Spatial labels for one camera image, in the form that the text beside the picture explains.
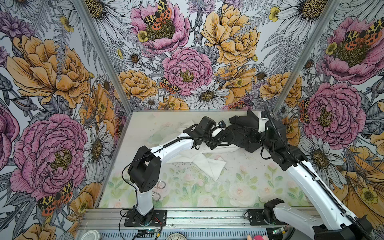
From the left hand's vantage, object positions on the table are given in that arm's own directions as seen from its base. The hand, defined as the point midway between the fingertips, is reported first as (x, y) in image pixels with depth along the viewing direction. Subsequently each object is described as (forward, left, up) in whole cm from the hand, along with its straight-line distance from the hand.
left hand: (212, 138), depth 88 cm
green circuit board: (-43, -30, -14) cm, 54 cm away
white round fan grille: (-45, +19, -10) cm, 49 cm away
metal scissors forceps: (-27, +31, -14) cm, 44 cm away
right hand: (-5, -18, +13) cm, 23 cm away
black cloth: (-10, -13, +19) cm, 25 cm away
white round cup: (-44, +54, -7) cm, 70 cm away
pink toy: (-46, -17, -8) cm, 49 cm away
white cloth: (-6, +1, -13) cm, 15 cm away
